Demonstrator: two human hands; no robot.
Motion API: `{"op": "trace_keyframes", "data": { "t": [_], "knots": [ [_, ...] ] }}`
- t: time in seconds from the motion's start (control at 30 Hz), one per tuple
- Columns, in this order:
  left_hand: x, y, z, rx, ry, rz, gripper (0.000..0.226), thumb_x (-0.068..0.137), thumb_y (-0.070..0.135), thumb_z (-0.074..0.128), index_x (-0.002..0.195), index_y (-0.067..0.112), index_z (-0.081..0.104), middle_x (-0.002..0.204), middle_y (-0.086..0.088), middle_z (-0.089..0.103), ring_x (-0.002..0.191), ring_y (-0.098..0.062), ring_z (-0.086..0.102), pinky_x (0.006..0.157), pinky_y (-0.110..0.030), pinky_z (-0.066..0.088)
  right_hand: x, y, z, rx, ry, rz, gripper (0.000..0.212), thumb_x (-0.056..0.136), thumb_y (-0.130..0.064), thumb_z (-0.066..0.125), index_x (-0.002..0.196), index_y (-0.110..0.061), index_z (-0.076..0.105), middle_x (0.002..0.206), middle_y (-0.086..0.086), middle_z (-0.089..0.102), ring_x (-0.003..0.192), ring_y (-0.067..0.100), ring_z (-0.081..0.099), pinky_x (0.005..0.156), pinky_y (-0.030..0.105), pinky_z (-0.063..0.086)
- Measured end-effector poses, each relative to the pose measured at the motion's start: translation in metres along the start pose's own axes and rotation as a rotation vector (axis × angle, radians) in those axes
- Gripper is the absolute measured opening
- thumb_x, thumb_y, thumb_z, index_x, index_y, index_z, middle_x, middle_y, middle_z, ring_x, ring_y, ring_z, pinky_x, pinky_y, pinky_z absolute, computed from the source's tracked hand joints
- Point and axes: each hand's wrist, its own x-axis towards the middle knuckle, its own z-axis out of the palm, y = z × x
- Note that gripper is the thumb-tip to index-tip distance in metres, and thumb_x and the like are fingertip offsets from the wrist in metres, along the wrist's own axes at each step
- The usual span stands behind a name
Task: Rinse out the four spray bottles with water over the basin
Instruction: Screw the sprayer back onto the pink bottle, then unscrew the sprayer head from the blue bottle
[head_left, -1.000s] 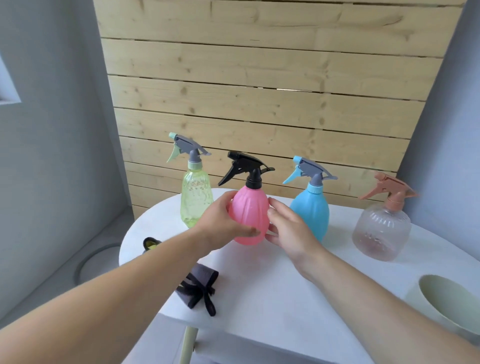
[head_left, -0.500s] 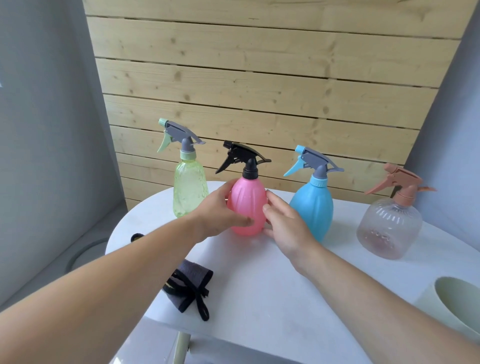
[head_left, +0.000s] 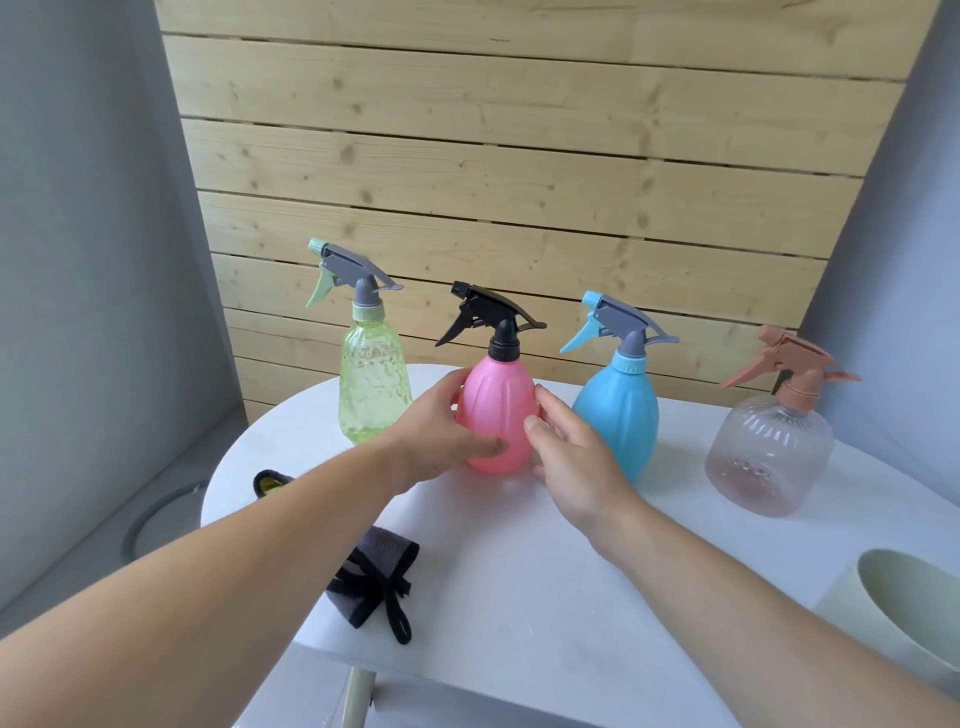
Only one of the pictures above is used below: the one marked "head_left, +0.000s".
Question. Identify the person's right hand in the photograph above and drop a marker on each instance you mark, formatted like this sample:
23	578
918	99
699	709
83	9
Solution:
581	472

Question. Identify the person's left hand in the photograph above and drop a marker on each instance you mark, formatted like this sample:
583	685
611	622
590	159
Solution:
427	442

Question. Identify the blue spray bottle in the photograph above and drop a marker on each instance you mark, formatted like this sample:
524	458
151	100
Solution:
622	412

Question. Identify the pink spray bottle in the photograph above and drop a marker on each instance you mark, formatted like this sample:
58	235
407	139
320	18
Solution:
495	409

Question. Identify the green clear spray bottle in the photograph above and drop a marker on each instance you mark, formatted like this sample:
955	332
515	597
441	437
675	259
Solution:
371	382

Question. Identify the black spray nozzle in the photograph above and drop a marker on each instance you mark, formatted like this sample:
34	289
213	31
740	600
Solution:
495	315

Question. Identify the blue grey spray nozzle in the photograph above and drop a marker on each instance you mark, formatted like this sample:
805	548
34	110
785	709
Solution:
622	322

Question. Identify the clear ribbed spray bottle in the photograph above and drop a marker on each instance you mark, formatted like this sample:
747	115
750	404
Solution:
769	457

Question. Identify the green grey spray nozzle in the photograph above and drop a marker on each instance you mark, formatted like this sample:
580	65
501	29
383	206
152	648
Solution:
349	270

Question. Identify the orange spray head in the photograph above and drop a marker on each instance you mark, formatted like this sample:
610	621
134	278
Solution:
795	360

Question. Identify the person's left forearm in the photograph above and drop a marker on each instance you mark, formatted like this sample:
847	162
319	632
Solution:
172	600

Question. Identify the person's right forearm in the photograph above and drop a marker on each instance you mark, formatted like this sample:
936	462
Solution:
750	637

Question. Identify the grey cloth with black trim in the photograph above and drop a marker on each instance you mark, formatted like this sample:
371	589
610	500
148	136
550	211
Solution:
375	570

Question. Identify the white oval table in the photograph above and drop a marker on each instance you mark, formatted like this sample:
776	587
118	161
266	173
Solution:
525	600

